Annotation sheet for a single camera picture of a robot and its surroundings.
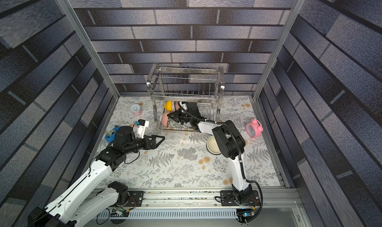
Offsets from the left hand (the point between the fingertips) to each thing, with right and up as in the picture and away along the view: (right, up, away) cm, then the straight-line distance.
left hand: (160, 137), depth 75 cm
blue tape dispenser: (-36, -3, +17) cm, 40 cm away
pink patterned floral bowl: (0, +9, +15) cm, 18 cm away
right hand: (0, +12, +16) cm, 20 cm away
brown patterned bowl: (+6, +18, +25) cm, 31 cm away
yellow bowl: (0, +17, +27) cm, 32 cm away
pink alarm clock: (+55, +2, +15) cm, 58 cm away
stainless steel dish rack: (+12, +33, +32) cm, 48 cm away
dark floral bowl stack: (+29, -8, +15) cm, 34 cm away
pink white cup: (-24, +14, +29) cm, 40 cm away
